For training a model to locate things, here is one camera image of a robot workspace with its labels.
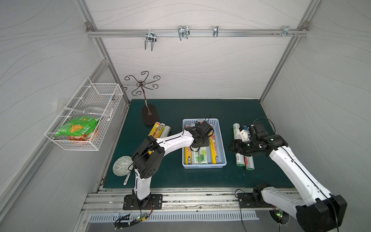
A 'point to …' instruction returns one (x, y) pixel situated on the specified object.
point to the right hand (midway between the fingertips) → (232, 148)
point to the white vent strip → (174, 216)
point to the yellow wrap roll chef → (212, 144)
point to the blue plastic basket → (220, 143)
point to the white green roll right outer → (239, 157)
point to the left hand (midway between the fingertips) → (206, 143)
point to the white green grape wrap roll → (196, 157)
